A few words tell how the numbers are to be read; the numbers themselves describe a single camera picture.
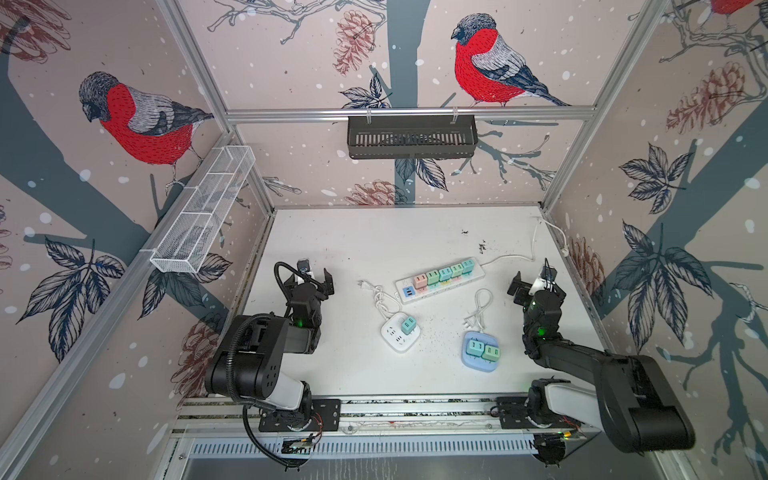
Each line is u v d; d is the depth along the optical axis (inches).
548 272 29.2
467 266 37.4
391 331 33.6
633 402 16.8
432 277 36.4
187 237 28.6
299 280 31.4
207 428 28.8
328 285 33.4
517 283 32.0
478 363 31.5
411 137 40.8
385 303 37.0
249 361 17.0
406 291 37.0
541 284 28.8
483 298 37.6
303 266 30.8
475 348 30.6
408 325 32.1
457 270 37.0
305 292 29.9
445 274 36.4
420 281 36.1
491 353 30.4
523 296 31.3
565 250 43.5
